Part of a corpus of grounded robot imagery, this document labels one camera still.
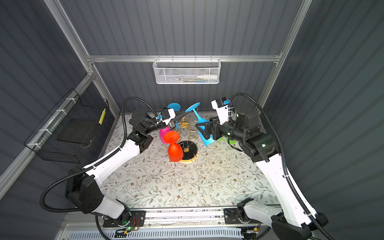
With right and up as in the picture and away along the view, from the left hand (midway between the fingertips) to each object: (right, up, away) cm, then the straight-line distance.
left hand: (189, 111), depth 61 cm
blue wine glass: (-8, +5, +21) cm, 23 cm away
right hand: (+7, -4, -2) cm, 9 cm away
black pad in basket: (-56, -8, +12) cm, 58 cm away
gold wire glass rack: (-1, -21, +36) cm, 41 cm away
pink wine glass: (-16, -9, +20) cm, 27 cm away
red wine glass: (-8, -20, +14) cm, 25 cm away
